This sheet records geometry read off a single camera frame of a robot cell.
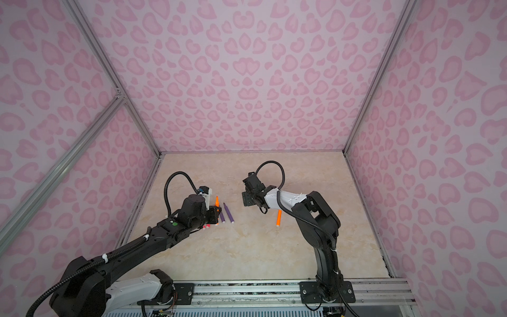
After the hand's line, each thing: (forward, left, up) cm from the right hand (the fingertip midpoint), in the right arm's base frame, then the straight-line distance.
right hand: (253, 194), depth 97 cm
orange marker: (-10, -12, -4) cm, 17 cm away
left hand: (-11, +12, +8) cm, 19 cm away
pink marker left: (-23, +16, +14) cm, 31 cm away
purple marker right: (-11, +10, -4) cm, 15 cm away
